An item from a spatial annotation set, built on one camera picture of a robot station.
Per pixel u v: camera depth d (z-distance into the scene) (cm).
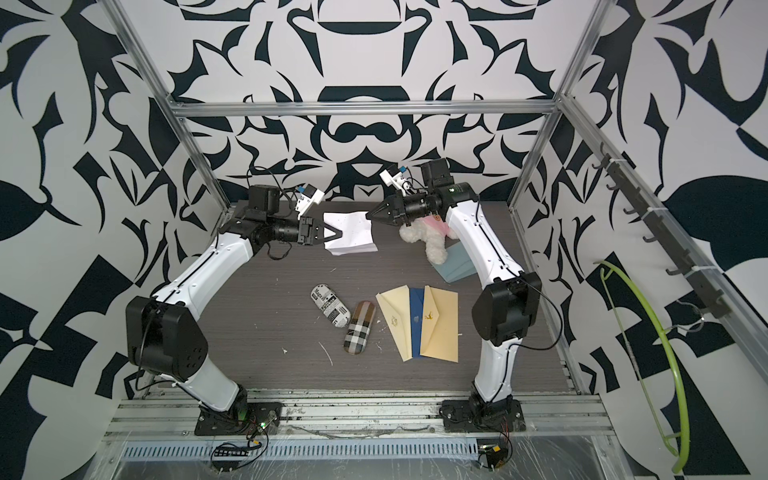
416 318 91
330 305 90
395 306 93
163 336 44
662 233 55
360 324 87
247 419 72
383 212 72
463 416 75
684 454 50
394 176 72
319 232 71
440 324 87
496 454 71
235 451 73
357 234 73
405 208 68
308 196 71
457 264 102
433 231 104
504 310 50
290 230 69
